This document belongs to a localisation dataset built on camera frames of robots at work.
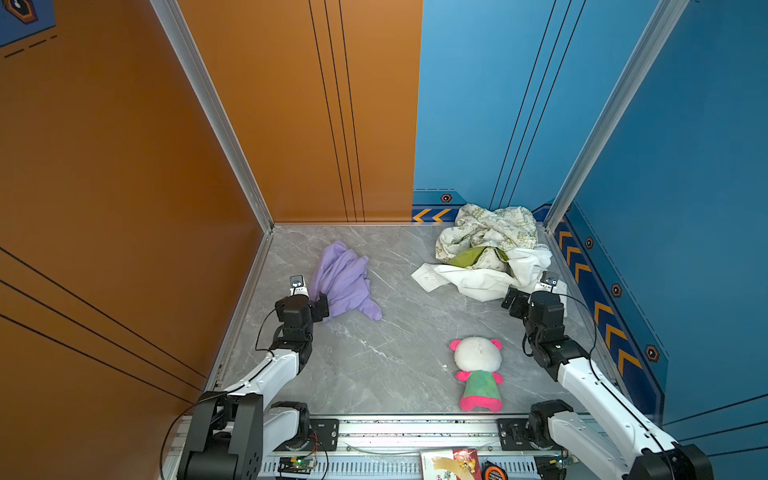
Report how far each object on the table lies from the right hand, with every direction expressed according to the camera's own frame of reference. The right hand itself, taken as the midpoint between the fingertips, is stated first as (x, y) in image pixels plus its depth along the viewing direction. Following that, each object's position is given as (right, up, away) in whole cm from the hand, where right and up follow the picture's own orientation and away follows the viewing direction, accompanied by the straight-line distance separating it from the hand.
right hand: (522, 290), depth 83 cm
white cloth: (-9, 0, +14) cm, 17 cm away
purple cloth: (-53, +3, +14) cm, 55 cm away
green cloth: (-11, +9, +13) cm, 19 cm away
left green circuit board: (-59, -40, -12) cm, 73 cm away
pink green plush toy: (-13, -18, -4) cm, 22 cm away
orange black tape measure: (-14, -39, -17) cm, 44 cm away
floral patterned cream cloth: (+3, +19, +16) cm, 25 cm away
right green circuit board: (+4, -39, -13) cm, 41 cm away
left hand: (-63, -1, +5) cm, 63 cm away
